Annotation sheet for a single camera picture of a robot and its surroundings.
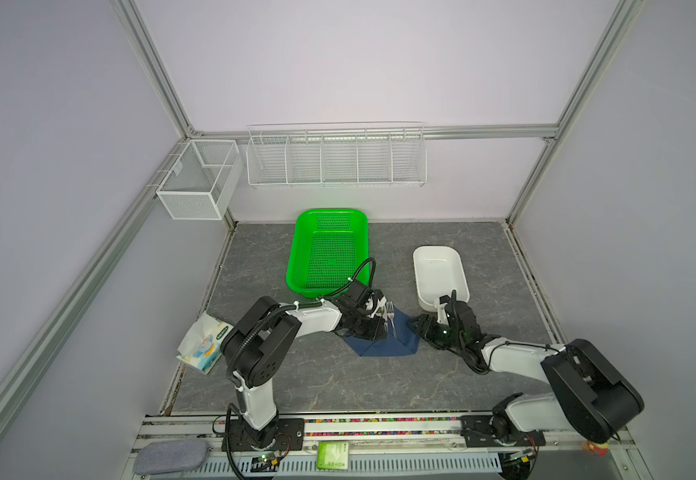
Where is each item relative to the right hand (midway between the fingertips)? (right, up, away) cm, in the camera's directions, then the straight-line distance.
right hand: (411, 328), depth 89 cm
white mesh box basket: (-70, +48, +12) cm, 86 cm away
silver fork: (-6, +4, +7) cm, 10 cm away
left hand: (-8, -3, -1) cm, 9 cm away
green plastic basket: (-28, +25, +23) cm, 43 cm away
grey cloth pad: (-62, -25, -20) cm, 70 cm away
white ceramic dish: (+13, +16, +18) cm, 28 cm away
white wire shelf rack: (-23, +55, +9) cm, 61 cm away
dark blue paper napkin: (-2, -3, -1) cm, 4 cm away
